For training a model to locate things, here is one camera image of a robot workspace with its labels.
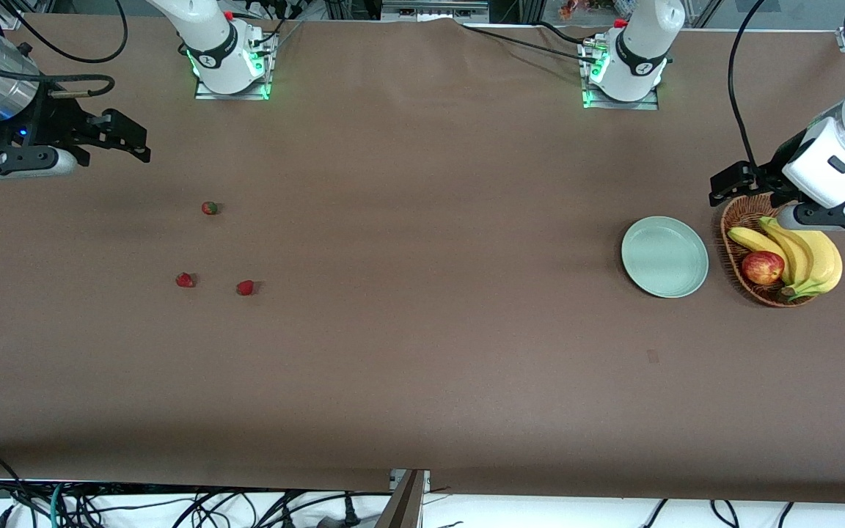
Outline dark table support beam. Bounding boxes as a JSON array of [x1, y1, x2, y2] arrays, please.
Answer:
[[376, 469, 427, 528]]

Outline red apple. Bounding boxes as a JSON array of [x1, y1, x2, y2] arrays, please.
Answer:
[[742, 251, 786, 286]]

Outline yellow banana bunch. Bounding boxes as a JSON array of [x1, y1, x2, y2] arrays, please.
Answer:
[[728, 216, 844, 301]]

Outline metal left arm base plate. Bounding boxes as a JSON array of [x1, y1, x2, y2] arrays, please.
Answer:
[[582, 40, 660, 111]]

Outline white metal bracket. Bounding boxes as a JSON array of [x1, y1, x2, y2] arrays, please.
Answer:
[[389, 469, 431, 494]]

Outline black floor cable bundle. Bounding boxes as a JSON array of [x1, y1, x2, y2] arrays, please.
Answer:
[[0, 446, 394, 528]]

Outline paper table cover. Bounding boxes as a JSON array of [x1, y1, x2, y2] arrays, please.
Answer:
[[0, 15, 845, 507]]

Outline black cable on table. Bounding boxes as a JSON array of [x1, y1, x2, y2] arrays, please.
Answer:
[[459, 22, 599, 64]]

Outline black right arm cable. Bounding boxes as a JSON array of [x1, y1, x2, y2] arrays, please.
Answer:
[[0, 0, 130, 100]]

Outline pale green round plate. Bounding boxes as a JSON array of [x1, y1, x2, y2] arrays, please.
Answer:
[[621, 216, 709, 298]]

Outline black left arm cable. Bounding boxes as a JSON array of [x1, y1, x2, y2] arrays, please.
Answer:
[[726, 0, 772, 184]]

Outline grey device behind table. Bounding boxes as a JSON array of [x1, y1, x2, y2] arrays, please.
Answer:
[[381, 0, 490, 22]]

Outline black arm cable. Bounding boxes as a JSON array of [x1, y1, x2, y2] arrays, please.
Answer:
[[0, 0, 130, 100], [726, 0, 772, 184]]

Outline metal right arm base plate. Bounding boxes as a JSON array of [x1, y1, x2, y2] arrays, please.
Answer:
[[194, 29, 277, 101]]

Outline woven wicker basket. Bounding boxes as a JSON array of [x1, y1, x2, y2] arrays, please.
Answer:
[[720, 193, 824, 308]]

